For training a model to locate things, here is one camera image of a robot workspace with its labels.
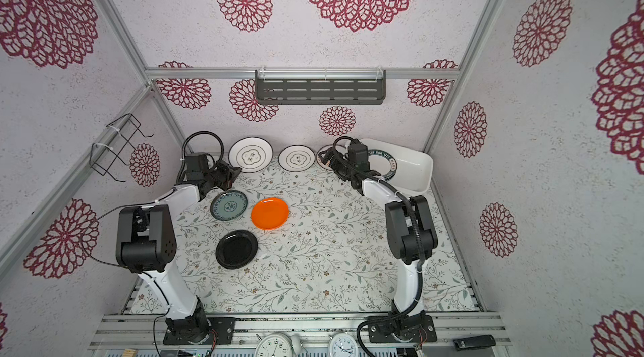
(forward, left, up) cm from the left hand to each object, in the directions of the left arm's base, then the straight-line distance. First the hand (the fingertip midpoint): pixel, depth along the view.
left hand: (242, 169), depth 97 cm
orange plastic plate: (-12, -10, -12) cm, 20 cm away
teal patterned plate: (-7, +8, -14) cm, 18 cm away
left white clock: (-56, -17, -10) cm, 59 cm away
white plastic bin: (+9, -73, -13) cm, 75 cm away
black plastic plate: (-26, +1, -14) cm, 30 cm away
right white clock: (-56, -36, -10) cm, 67 cm away
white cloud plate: (+7, -3, +1) cm, 8 cm away
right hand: (+2, -32, +5) cm, 33 cm away
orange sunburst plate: (-1, -30, +6) cm, 30 cm away
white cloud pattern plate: (+20, -19, -14) cm, 31 cm away
